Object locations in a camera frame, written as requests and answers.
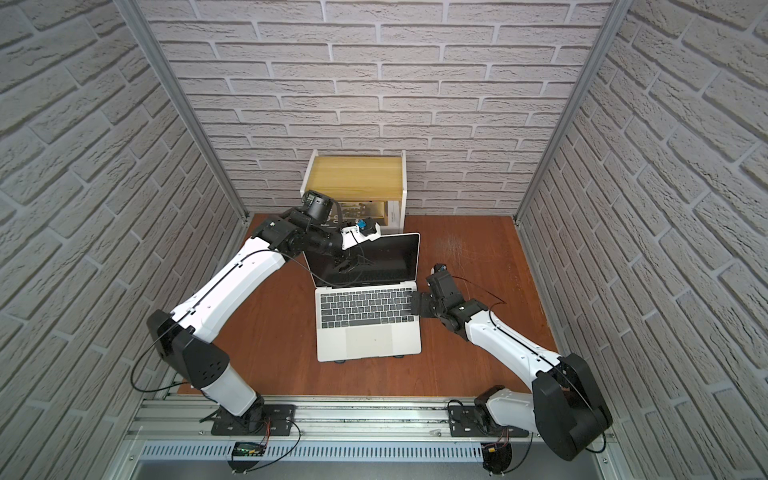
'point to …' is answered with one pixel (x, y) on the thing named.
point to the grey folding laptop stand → (343, 361)
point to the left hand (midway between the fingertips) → (368, 240)
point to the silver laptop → (367, 314)
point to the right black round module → (496, 456)
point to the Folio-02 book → (386, 212)
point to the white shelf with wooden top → (361, 176)
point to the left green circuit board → (248, 449)
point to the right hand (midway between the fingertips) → (421, 300)
